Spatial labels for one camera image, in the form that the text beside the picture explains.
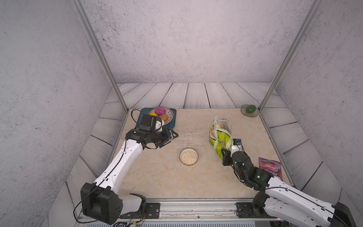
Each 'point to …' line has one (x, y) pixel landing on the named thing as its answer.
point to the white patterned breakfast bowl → (189, 149)
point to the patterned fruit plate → (168, 112)
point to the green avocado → (251, 109)
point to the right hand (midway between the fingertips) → (224, 149)
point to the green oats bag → (220, 136)
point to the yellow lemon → (153, 113)
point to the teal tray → (172, 125)
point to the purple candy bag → (274, 166)
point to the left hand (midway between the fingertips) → (177, 137)
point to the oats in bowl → (188, 157)
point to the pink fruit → (160, 110)
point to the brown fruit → (164, 117)
